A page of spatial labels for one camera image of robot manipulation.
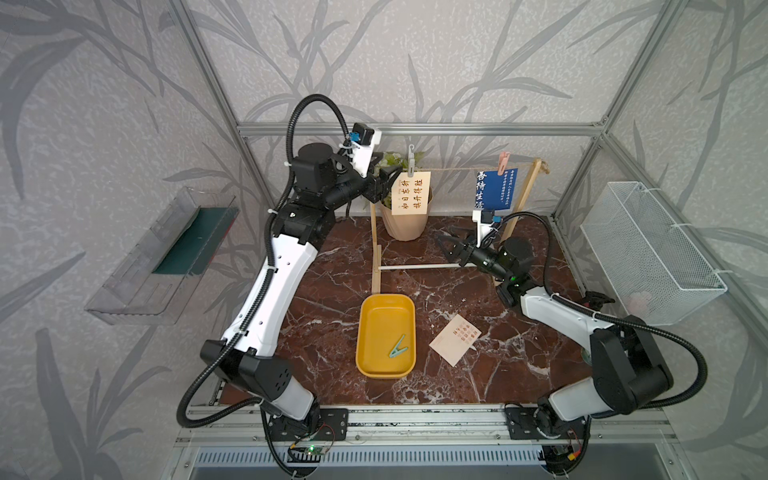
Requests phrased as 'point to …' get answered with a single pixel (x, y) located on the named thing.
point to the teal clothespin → (396, 349)
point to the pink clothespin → (504, 157)
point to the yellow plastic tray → (382, 321)
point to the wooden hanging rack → (376, 258)
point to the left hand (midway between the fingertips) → (393, 162)
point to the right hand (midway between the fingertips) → (441, 233)
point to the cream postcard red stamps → (455, 340)
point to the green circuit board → (315, 450)
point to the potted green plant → (401, 227)
